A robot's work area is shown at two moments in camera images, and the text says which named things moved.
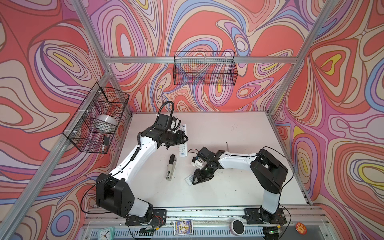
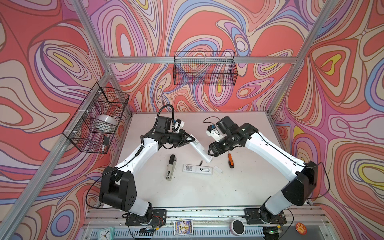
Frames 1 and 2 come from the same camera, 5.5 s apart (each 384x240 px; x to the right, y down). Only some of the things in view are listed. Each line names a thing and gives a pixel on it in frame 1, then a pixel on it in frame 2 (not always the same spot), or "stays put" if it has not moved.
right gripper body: [205, 173] -> [224, 145]
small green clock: [107, 233] stays put
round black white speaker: [237, 227] stays put
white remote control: [183, 150] -> [201, 150]
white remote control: [189, 180] -> [197, 169]
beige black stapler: [171, 167] stays put
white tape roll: [107, 119] stays put
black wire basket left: [92, 128] stays put
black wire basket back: [205, 68] stays put
